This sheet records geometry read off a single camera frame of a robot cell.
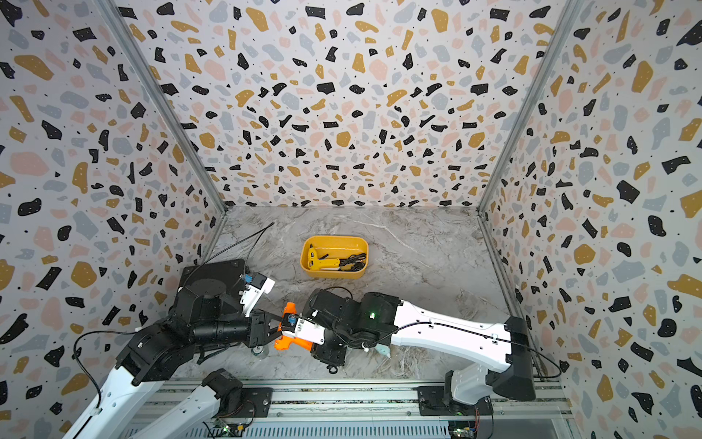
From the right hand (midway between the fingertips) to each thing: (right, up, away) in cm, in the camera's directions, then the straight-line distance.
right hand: (314, 349), depth 63 cm
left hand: (-4, +6, -2) cm, 8 cm away
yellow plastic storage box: (0, +21, +44) cm, 49 cm away
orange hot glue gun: (-3, +8, -9) cm, 13 cm away
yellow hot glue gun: (+6, +15, +37) cm, 41 cm away
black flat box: (-40, +12, +41) cm, 58 cm away
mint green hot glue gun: (+17, -8, +19) cm, 26 cm away
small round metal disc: (-18, -7, +15) cm, 25 cm away
